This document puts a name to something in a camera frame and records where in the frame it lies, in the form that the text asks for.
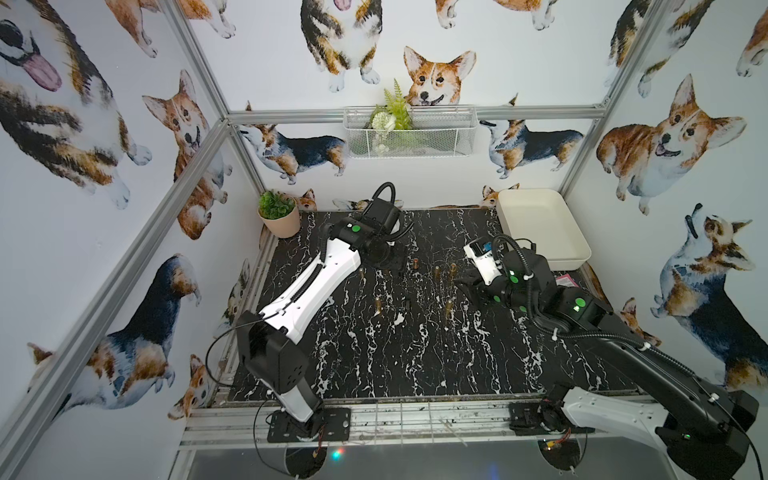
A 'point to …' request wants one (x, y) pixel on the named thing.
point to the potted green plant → (280, 214)
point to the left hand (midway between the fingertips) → (402, 257)
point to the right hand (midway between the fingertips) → (459, 276)
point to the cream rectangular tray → (543, 217)
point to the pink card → (566, 280)
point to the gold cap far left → (437, 274)
